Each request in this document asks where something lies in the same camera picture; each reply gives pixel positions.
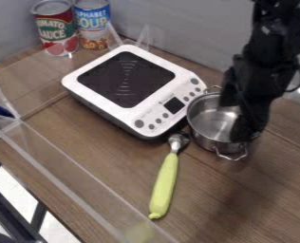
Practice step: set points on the green handled ice cream scoop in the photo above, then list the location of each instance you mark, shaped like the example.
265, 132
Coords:
165, 183

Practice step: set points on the silver metal pot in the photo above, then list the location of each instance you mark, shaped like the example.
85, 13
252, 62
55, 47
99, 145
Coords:
210, 122

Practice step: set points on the white and black stove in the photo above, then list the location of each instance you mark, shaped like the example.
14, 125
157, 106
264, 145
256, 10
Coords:
135, 89

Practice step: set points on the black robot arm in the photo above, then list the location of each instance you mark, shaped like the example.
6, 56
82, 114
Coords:
277, 15

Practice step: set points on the black metal table frame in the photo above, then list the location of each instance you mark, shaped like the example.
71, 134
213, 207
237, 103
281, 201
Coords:
22, 231

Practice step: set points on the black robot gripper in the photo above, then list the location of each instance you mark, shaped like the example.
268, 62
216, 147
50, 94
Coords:
257, 79

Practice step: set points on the clear acrylic barrier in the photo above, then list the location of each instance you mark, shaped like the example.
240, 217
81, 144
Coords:
101, 216

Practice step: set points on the alphabet soup can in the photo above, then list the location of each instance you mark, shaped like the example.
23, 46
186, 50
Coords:
93, 15

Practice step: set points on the tomato sauce can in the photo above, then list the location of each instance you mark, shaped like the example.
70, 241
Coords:
57, 28

